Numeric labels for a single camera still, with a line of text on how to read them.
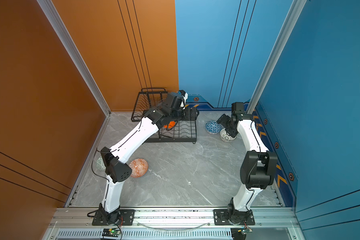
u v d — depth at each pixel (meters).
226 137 1.03
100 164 0.89
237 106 0.70
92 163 1.05
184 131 1.07
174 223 0.73
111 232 0.71
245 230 0.70
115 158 0.49
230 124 0.68
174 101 0.59
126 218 0.74
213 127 1.09
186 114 0.68
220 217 0.72
